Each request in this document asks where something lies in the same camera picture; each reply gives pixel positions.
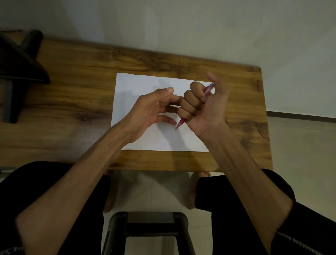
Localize person's right forearm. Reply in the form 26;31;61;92
201;125;294;254

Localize black flat screen television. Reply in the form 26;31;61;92
0;31;51;85

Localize person's foot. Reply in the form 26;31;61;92
185;171;211;210
103;171;116;214

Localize person's right hand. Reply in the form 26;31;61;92
177;72;231;140

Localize person's right foot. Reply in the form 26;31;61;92
185;171;211;210

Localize person's trouser leg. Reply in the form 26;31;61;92
194;168;296;255
0;161;112;255

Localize person's left hand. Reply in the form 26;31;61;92
115;87;184;144

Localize white paper sheet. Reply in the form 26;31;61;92
111;73;216;153

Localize black right shirt sleeve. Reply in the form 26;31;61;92
270;201;336;255

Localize pink mechanical pencil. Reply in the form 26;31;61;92
175;83;215;131

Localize person's left foot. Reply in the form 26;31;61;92
103;171;116;214

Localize black left shirt sleeve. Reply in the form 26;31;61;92
0;246;26;255

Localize black stool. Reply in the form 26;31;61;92
101;211;196;255

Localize person's left forearm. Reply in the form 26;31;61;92
15;125;133;255

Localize black television stand leg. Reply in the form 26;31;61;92
2;29;43;124

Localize person's right trouser leg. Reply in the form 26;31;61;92
194;168;296;255

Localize person's left trouser leg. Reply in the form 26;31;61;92
0;161;112;255

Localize black shirt sleeve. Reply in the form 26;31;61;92
0;246;26;255
270;201;336;255

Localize dark skirting board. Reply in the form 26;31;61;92
266;111;336;123

